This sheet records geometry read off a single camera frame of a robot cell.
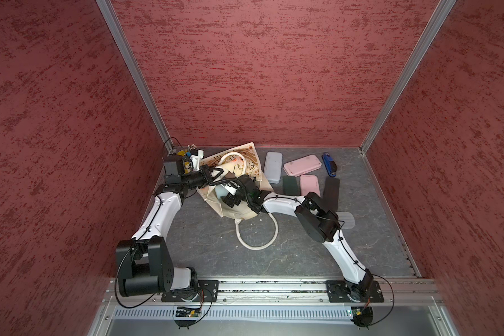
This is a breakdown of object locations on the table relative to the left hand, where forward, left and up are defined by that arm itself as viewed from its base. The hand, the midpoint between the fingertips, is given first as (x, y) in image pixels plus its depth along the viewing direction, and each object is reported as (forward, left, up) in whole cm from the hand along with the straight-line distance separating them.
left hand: (222, 174), depth 81 cm
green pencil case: (+10, -31, -22) cm, 39 cm away
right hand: (+5, 0, -19) cm, 19 cm away
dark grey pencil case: (+5, -50, -22) cm, 55 cm away
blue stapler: (+23, -53, -20) cm, 61 cm away
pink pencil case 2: (+11, -40, -22) cm, 47 cm away
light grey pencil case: (+22, -22, -21) cm, 37 cm away
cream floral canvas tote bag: (-2, -5, -6) cm, 8 cm away
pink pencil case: (+22, -38, -21) cm, 49 cm away
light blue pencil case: (+2, +3, -15) cm, 16 cm away
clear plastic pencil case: (-9, -56, -23) cm, 61 cm away
